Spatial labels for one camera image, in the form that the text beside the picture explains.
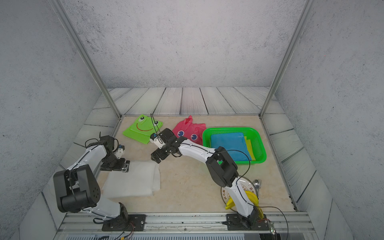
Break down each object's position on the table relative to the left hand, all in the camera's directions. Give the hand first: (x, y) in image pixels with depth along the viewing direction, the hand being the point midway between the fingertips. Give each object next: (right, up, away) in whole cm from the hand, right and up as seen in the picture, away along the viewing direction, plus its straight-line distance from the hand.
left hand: (120, 168), depth 87 cm
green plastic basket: (+80, +19, +12) cm, 83 cm away
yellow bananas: (+72, -12, -12) cm, 74 cm away
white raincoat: (+13, -5, -1) cm, 15 cm away
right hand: (+21, +8, +1) cm, 23 cm away
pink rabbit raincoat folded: (+37, +22, +22) cm, 49 cm away
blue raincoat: (+69, +14, +12) cm, 72 cm away
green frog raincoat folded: (+4, +22, +24) cm, 33 cm away
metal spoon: (+78, -8, -3) cm, 78 cm away
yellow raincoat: (+79, +10, +12) cm, 80 cm away
